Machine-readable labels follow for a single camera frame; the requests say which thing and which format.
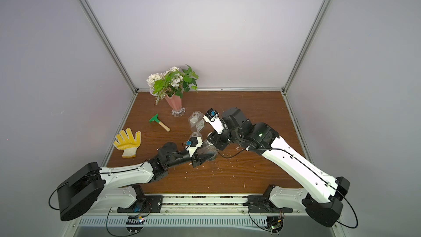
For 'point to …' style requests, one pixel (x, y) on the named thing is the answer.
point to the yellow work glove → (128, 144)
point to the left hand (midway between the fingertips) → (211, 150)
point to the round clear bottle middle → (195, 134)
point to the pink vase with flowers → (171, 84)
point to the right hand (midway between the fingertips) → (211, 131)
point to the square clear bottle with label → (197, 122)
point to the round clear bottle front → (208, 148)
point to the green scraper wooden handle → (155, 118)
